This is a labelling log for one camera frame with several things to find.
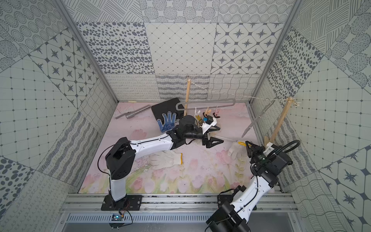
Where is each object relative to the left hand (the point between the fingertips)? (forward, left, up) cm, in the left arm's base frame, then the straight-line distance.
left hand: (226, 139), depth 68 cm
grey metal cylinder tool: (+35, +65, -22) cm, 77 cm away
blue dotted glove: (0, +33, -25) cm, 42 cm away
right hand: (+3, -11, -7) cm, 14 cm away
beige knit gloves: (+20, +2, -3) cm, 21 cm away
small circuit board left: (-29, +54, -28) cm, 68 cm away
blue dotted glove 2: (+27, +35, -23) cm, 49 cm away
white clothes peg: (+19, +15, -4) cm, 24 cm away
